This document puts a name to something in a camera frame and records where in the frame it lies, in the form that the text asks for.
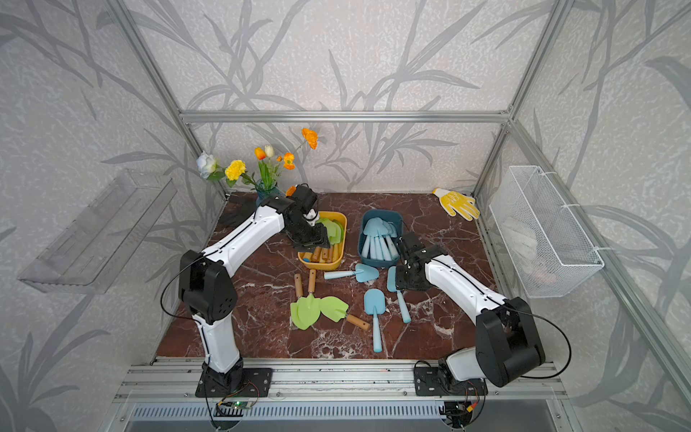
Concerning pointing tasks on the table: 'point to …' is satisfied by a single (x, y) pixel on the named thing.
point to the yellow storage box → (327, 258)
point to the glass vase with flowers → (265, 182)
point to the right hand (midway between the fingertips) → (403, 282)
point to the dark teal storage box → (365, 243)
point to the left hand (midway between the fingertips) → (325, 246)
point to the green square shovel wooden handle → (335, 308)
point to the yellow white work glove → (456, 202)
